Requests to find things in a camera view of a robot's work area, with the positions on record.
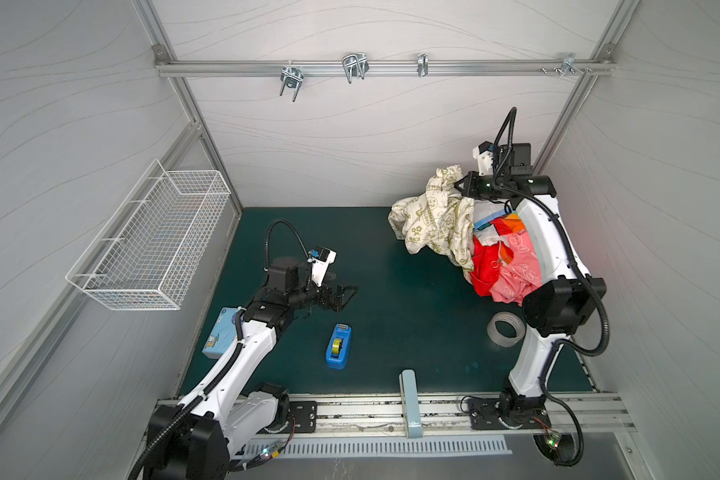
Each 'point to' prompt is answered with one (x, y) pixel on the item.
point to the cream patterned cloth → (439, 219)
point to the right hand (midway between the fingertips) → (462, 175)
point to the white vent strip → (311, 447)
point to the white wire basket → (147, 255)
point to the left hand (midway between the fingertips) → (349, 277)
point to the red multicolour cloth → (492, 226)
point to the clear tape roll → (500, 338)
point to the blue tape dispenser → (339, 346)
